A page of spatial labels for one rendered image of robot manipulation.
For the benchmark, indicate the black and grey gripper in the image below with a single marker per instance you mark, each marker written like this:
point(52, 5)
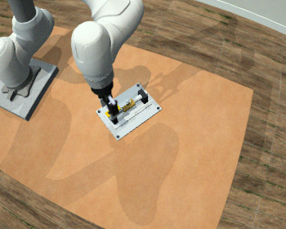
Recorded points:
point(105, 97)

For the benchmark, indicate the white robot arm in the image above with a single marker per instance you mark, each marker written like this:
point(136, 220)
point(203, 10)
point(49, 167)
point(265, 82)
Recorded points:
point(95, 44)

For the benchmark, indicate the ball valve with yellow lever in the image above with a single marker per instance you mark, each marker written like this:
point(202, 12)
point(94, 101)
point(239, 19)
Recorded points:
point(130, 108)

